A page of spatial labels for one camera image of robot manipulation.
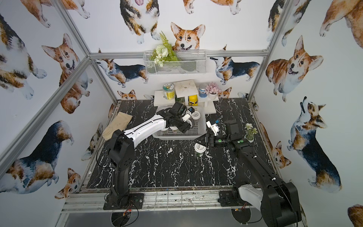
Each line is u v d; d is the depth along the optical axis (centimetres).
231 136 63
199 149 86
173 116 68
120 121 111
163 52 78
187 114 80
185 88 98
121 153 50
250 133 90
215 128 73
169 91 96
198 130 103
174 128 94
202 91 98
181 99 110
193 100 107
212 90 93
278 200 40
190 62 93
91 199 76
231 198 72
